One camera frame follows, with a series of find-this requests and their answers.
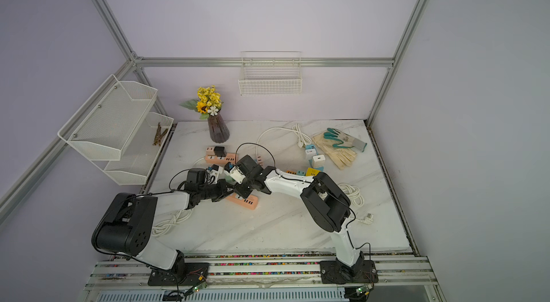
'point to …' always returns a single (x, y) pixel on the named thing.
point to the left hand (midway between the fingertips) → (236, 193)
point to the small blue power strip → (311, 147)
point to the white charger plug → (318, 161)
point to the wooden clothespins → (159, 135)
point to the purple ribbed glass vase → (218, 129)
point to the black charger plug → (220, 151)
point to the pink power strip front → (251, 202)
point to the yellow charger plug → (312, 172)
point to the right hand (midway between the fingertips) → (241, 187)
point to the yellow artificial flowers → (208, 102)
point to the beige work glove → (342, 157)
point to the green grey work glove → (346, 141)
